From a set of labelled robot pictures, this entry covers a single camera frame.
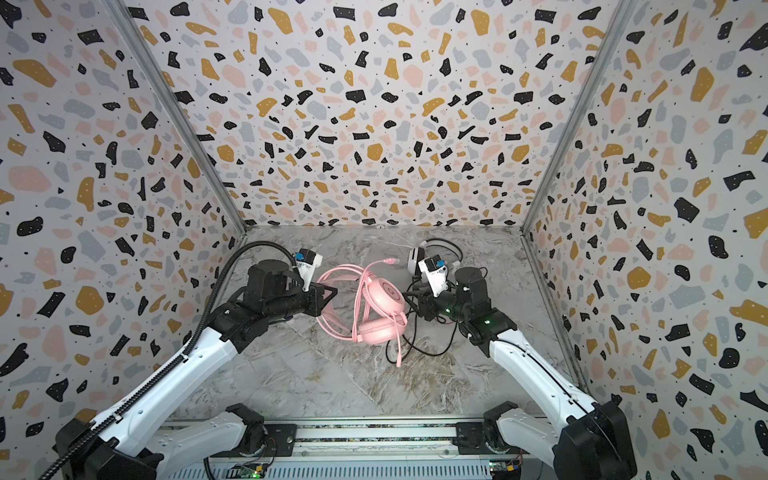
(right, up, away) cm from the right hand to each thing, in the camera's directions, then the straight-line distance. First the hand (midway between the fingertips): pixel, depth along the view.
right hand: (406, 288), depth 75 cm
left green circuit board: (-37, -43, -5) cm, 57 cm away
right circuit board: (+24, -43, -4) cm, 49 cm away
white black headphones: (+3, +9, +28) cm, 29 cm away
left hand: (-17, +1, -3) cm, 17 cm away
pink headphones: (-6, -4, -13) cm, 15 cm away
